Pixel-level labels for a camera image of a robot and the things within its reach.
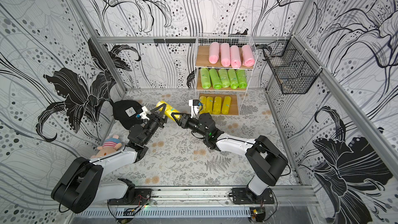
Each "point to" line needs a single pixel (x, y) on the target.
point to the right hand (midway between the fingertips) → (175, 114)
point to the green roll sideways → (241, 78)
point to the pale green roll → (224, 78)
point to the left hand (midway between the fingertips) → (171, 108)
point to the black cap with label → (125, 111)
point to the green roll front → (234, 84)
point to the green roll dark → (216, 82)
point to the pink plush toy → (111, 145)
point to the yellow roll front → (217, 107)
